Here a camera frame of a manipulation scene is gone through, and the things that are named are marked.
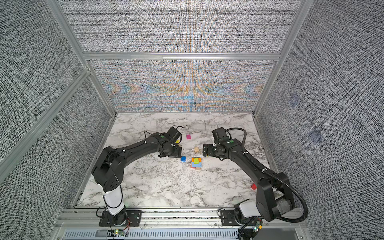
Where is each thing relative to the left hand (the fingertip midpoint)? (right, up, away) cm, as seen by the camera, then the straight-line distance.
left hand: (176, 154), depth 91 cm
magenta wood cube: (+7, +10, +13) cm, 18 cm away
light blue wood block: (+12, -7, 0) cm, 14 cm away
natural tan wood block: (+13, -8, -1) cm, 15 cm away
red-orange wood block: (+10, -8, -1) cm, 13 cm away
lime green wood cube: (+12, -4, -1) cm, 13 cm away
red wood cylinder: (+44, -17, -7) cm, 48 cm away
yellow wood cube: (+2, +9, -13) cm, 16 cm away
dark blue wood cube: (+4, -3, +2) cm, 5 cm away
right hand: (+20, +3, -4) cm, 21 cm away
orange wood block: (+14, -2, +1) cm, 14 cm away
